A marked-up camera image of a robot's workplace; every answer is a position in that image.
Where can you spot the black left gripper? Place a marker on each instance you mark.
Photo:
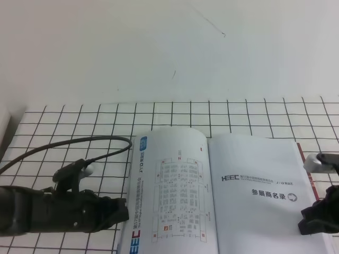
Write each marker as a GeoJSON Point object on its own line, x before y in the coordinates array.
{"type": "Point", "coordinates": [25, 210]}

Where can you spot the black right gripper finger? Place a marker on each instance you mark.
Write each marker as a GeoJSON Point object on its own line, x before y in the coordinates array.
{"type": "Point", "coordinates": [322, 216]}

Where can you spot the white HEEC catalogue book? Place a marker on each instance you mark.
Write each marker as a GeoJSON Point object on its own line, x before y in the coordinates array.
{"type": "Point", "coordinates": [226, 194]}

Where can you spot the black white-tipped right gripper finger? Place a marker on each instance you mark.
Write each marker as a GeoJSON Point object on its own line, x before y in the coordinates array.
{"type": "Point", "coordinates": [322, 163]}

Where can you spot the white black-grid tablecloth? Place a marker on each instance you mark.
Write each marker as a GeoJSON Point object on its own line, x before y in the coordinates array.
{"type": "Point", "coordinates": [311, 122]}

